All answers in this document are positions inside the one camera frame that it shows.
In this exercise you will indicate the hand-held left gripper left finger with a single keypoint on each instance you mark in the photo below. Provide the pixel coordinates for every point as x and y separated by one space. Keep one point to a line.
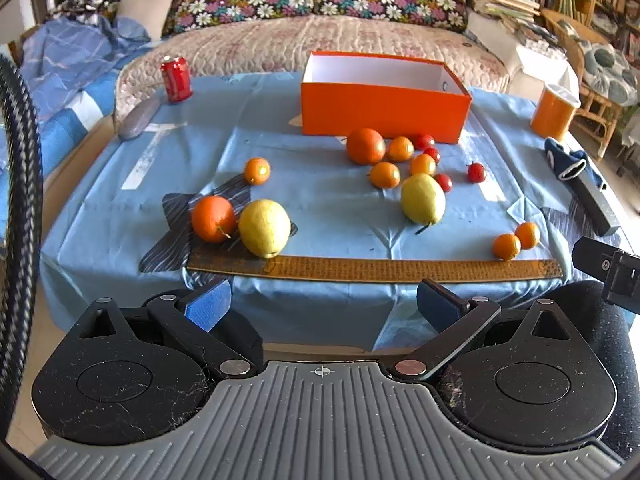
207 305

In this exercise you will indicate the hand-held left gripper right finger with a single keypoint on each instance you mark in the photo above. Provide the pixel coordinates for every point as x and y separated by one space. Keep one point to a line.
439 306

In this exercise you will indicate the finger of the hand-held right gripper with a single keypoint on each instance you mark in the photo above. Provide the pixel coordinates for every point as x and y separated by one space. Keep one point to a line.
591 257

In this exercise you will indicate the yellow pear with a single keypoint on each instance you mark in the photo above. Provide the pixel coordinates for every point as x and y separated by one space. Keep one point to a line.
423 199

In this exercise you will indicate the large orange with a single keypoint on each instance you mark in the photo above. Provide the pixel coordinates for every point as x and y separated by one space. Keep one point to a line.
213 218
366 146

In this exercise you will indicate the orange cardboard box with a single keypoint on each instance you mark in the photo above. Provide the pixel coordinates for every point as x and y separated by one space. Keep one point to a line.
380 110

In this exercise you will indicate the grey metal bar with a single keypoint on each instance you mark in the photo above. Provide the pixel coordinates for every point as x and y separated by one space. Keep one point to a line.
597 205

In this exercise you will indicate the wooden ruler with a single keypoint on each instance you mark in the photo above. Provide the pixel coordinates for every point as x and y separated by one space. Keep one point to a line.
375 267

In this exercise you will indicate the yellow lemon left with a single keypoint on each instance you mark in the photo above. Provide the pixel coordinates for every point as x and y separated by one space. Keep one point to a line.
264 227

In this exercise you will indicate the blue and white sock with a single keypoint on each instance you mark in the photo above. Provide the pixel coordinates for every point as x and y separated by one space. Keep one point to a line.
567 160

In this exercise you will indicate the light blue tablecloth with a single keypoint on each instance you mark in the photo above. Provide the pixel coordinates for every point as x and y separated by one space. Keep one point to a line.
325 210

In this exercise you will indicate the orange canister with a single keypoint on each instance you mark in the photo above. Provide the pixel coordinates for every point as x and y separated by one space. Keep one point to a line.
552 112

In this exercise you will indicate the rattan chair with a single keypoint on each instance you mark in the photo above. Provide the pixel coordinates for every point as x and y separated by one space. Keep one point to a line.
597 105

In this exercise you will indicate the grey leaf print cushion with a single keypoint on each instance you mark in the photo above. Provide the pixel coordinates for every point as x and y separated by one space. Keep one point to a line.
607 70

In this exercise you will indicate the white sofa armrest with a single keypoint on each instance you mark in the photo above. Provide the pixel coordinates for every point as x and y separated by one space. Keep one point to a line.
530 65

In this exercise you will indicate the red soda can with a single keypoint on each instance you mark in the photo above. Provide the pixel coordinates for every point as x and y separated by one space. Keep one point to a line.
176 80

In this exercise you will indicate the blue checked blanket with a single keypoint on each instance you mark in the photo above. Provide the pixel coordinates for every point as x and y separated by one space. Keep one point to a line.
65 65

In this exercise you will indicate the white pillow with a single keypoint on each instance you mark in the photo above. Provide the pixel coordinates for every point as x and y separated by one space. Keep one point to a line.
147 10

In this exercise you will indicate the patterned clothes pile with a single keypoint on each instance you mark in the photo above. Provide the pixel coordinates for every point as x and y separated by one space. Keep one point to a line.
85 2

